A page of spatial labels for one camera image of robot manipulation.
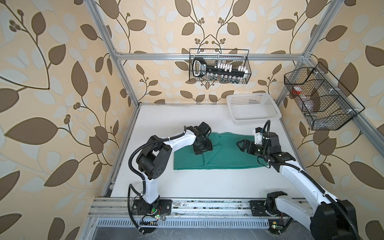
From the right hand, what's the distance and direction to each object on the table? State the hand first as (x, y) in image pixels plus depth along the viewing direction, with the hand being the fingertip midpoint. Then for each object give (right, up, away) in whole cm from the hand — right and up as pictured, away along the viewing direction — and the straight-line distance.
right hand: (243, 146), depth 83 cm
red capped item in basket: (+32, +32, +3) cm, 46 cm away
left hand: (-18, -3, +6) cm, 19 cm away
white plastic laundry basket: (+16, +23, +35) cm, 45 cm away
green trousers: (-8, -6, +10) cm, 14 cm away
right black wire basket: (+38, +22, -10) cm, 45 cm away
